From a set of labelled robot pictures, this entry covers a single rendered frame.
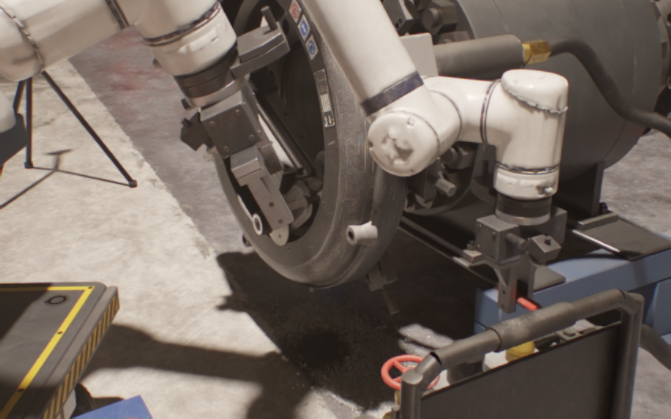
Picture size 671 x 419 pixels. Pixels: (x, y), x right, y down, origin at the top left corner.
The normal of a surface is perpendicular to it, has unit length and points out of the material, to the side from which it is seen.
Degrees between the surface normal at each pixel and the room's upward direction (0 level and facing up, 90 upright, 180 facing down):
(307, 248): 90
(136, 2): 114
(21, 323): 0
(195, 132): 96
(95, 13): 105
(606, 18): 55
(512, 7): 44
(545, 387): 90
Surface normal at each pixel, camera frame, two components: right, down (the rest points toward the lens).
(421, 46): 0.48, -0.06
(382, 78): -0.07, 0.15
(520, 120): -0.43, 0.34
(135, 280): 0.00, -0.93
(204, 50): 0.37, 0.35
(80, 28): 0.53, 0.68
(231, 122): 0.15, 0.47
